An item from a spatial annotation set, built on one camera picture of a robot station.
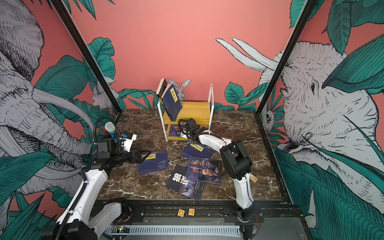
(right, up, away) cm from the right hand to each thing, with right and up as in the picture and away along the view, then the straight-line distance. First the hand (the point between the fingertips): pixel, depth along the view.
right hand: (194, 130), depth 97 cm
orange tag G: (-6, -40, -23) cm, 47 cm away
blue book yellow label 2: (-24, -19, -4) cm, 31 cm away
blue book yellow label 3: (+3, -14, +1) cm, 14 cm away
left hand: (-26, -9, -19) cm, 34 cm away
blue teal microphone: (-45, +2, -17) cm, 48 cm away
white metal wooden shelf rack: (+5, +11, -7) cm, 14 cm away
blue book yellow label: (-13, +17, -14) cm, 25 cm away
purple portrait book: (+7, -23, -9) cm, 26 cm away
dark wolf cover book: (-9, -29, -13) cm, 33 cm away
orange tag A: (-1, -41, -22) cm, 46 cm away
